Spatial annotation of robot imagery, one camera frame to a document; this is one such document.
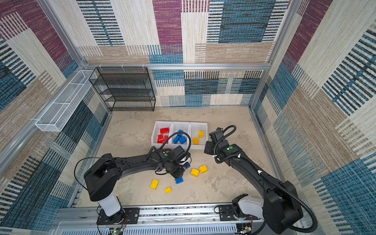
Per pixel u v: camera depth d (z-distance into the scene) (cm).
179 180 84
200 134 102
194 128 104
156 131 99
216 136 64
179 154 69
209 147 76
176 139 100
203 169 87
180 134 103
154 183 83
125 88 109
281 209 40
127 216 73
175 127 103
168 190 81
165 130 105
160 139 99
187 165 85
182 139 99
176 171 75
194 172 85
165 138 100
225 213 73
